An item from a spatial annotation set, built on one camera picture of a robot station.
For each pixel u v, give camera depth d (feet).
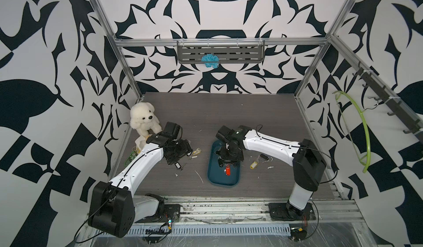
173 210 2.44
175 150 2.27
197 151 3.06
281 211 2.44
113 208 1.32
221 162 2.86
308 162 1.57
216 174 2.80
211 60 2.99
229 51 3.09
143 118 2.86
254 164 2.93
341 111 2.72
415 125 1.65
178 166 2.87
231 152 2.31
